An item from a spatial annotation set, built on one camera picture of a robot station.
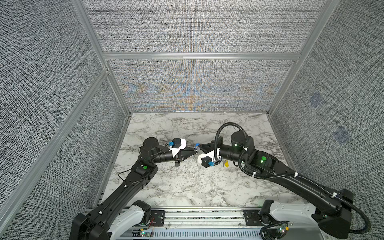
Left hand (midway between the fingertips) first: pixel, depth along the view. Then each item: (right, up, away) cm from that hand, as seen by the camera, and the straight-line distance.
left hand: (195, 151), depth 65 cm
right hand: (+2, +5, -1) cm, 6 cm away
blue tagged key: (+1, +3, -1) cm, 3 cm away
